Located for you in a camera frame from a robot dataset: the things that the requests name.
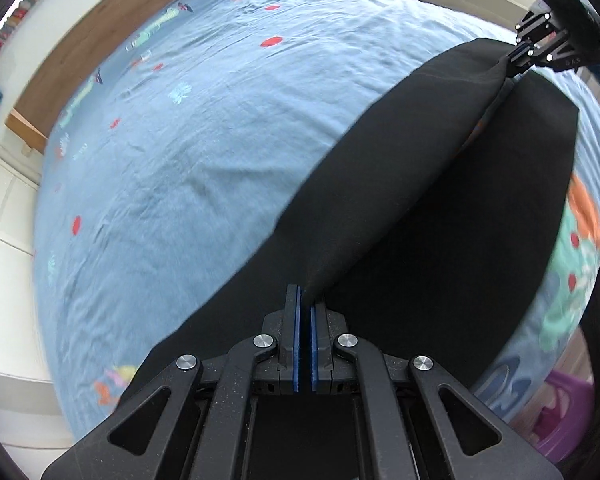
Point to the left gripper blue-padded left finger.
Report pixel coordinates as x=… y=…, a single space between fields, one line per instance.
x=281 y=372

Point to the wooden headboard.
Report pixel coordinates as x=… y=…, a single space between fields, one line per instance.
x=66 y=40

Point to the blue patterned bed sheet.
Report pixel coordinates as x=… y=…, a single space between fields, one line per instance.
x=172 y=164

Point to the black pants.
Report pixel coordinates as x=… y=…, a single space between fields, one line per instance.
x=429 y=226

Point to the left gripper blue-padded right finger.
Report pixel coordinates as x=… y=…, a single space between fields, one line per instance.
x=326 y=369

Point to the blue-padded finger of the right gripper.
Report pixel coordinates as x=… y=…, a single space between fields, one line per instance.
x=521 y=59

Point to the purple plastic basket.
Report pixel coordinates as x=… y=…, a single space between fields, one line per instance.
x=560 y=428

